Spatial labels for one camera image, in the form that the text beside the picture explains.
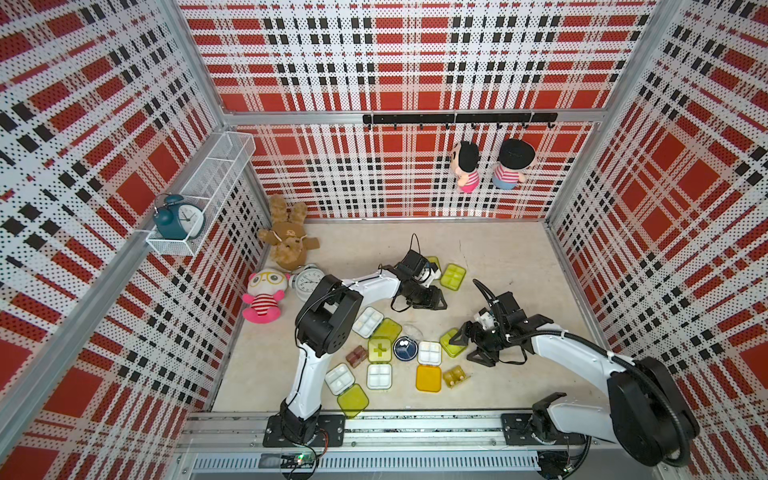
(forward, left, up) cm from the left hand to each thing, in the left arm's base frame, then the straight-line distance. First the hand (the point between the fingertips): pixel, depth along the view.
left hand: (443, 304), depth 93 cm
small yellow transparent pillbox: (-21, -2, -3) cm, 21 cm away
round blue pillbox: (-13, +12, -2) cm, 18 cm away
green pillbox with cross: (-14, +20, -2) cm, 24 cm away
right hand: (-15, -4, +2) cm, 15 cm away
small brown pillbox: (-16, +26, -2) cm, 30 cm away
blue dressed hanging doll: (+37, -23, +29) cm, 52 cm away
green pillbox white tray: (+12, -5, -3) cm, 13 cm away
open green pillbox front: (-27, +26, -3) cm, 38 cm away
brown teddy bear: (+26, +54, +4) cm, 61 cm away
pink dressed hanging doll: (+37, -8, +27) cm, 47 cm away
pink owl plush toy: (+4, +57, +3) cm, 57 cm away
